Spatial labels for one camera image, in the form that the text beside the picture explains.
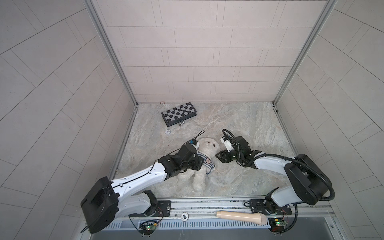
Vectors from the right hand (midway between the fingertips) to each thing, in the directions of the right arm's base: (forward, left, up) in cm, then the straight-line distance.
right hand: (218, 155), depth 88 cm
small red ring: (+49, +39, 0) cm, 62 cm away
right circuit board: (-34, -22, -3) cm, 41 cm away
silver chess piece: (+24, +23, +2) cm, 33 cm away
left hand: (-6, +8, +7) cm, 12 cm away
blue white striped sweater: (-6, +7, +6) cm, 11 cm away
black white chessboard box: (+31, +24, +4) cm, 39 cm away
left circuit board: (-32, +36, +1) cm, 49 cm away
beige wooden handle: (-32, -11, 0) cm, 33 cm away
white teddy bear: (+1, +6, +7) cm, 10 cm away
